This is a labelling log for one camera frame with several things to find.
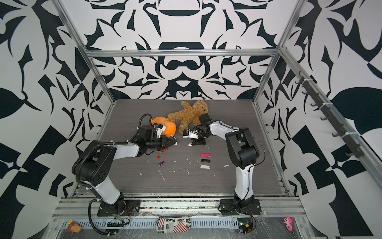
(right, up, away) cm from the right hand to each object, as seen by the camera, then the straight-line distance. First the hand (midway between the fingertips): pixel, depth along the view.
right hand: (193, 136), depth 98 cm
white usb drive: (-2, -5, -2) cm, 6 cm away
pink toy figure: (+44, -36, -28) cm, 64 cm away
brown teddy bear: (-3, +15, +4) cm, 16 cm away
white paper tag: (+7, -16, -11) cm, 20 cm away
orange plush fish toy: (-14, +6, -2) cm, 15 cm away
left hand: (-11, -1, -8) cm, 14 cm away
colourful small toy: (-54, -36, -31) cm, 72 cm away
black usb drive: (+7, -13, -9) cm, 17 cm away
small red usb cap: (-21, -11, -7) cm, 25 cm away
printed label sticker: (-10, -36, -30) cm, 48 cm away
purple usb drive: (-19, -15, -9) cm, 25 cm away
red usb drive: (-17, -7, -6) cm, 19 cm away
